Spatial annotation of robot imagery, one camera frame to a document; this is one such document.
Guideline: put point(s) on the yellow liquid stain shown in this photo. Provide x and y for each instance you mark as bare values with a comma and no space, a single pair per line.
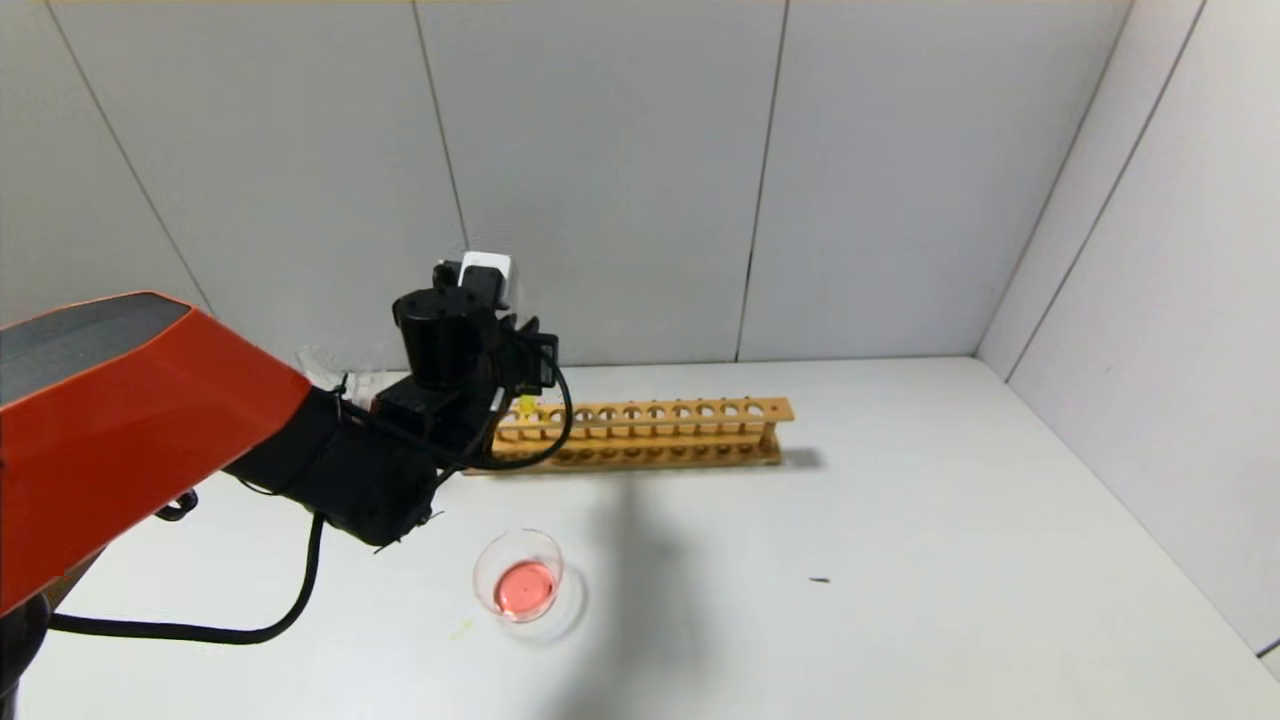
462,629

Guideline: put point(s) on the clear glass dish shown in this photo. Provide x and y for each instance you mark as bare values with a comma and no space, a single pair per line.
528,590

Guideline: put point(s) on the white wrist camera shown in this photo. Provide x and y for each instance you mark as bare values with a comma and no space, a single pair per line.
487,272

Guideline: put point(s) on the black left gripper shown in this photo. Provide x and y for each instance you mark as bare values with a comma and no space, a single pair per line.
518,355

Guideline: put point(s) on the orange and black left arm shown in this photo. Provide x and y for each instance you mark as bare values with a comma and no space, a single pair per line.
130,430

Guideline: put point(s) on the wooden test tube rack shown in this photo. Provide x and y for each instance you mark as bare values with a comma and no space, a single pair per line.
680,455

